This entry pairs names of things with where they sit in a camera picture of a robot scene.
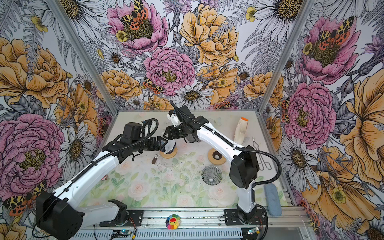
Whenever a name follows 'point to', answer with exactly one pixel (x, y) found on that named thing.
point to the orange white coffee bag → (240, 130)
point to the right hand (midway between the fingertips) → (169, 139)
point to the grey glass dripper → (211, 175)
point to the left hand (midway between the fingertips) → (161, 146)
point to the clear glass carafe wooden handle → (164, 162)
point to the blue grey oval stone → (273, 200)
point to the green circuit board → (125, 231)
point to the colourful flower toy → (173, 221)
